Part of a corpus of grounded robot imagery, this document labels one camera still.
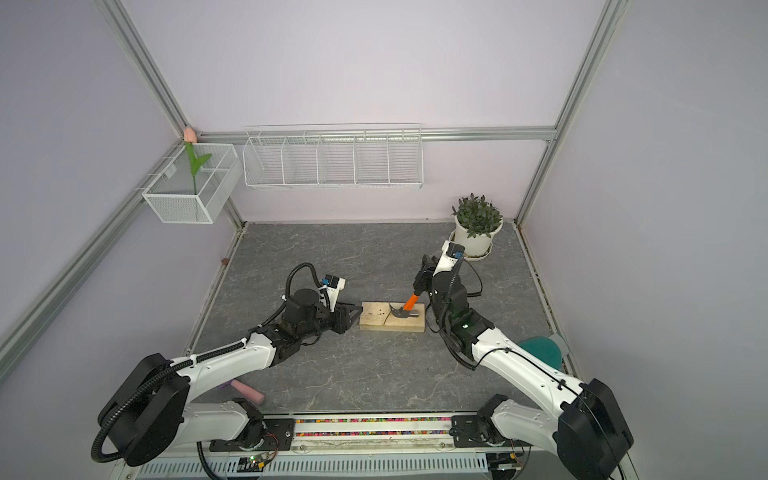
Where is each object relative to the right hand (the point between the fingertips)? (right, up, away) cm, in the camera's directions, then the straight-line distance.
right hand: (427, 256), depth 77 cm
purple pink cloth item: (-47, -37, +1) cm, 60 cm away
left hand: (-19, -15, +6) cm, 25 cm away
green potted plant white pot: (+19, +11, +22) cm, 31 cm away
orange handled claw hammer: (-5, -16, +7) cm, 18 cm away
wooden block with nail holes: (-13, -19, +14) cm, 27 cm away
